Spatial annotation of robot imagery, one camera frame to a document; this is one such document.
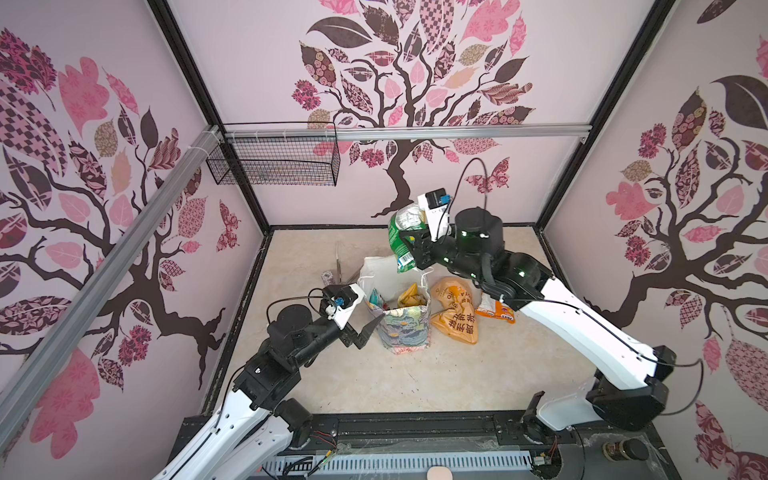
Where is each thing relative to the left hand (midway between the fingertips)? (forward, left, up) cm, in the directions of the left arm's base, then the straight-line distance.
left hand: (368, 303), depth 66 cm
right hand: (+10, -9, +14) cm, 20 cm away
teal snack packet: (+12, 0, -18) cm, 22 cm away
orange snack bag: (+11, -25, -23) cm, 36 cm away
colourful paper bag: (-1, -8, -12) cm, 15 cm away
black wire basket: (+53, +27, +5) cm, 59 cm away
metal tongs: (+32, +14, -27) cm, 44 cm away
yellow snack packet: (+11, -11, -15) cm, 22 cm away
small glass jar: (+22, +16, -23) cm, 36 cm away
